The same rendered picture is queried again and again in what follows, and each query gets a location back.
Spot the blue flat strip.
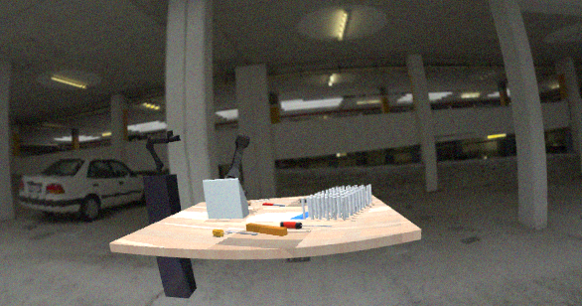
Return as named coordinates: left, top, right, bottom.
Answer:
left=290, top=212, right=308, bottom=220

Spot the orange rectangular bar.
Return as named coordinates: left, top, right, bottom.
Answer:
left=246, top=223, right=288, bottom=236

